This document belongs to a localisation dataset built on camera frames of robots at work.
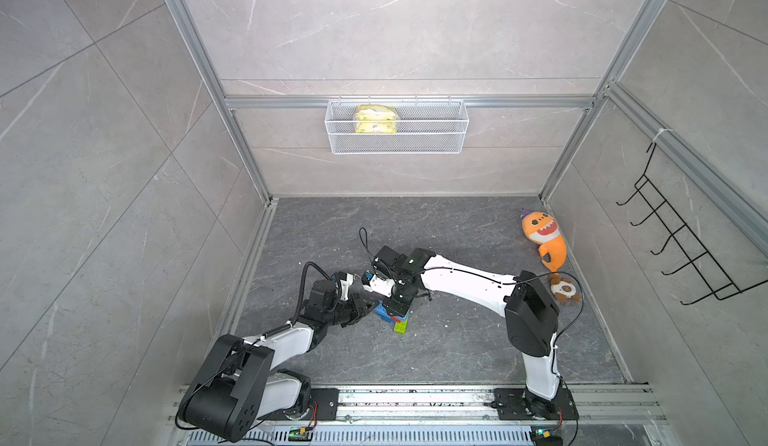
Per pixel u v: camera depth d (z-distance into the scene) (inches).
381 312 32.4
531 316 18.9
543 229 39.7
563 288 35.7
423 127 39.7
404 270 24.4
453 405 29.4
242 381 16.8
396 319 33.6
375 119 34.6
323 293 27.0
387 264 26.8
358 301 30.9
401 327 33.6
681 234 26.9
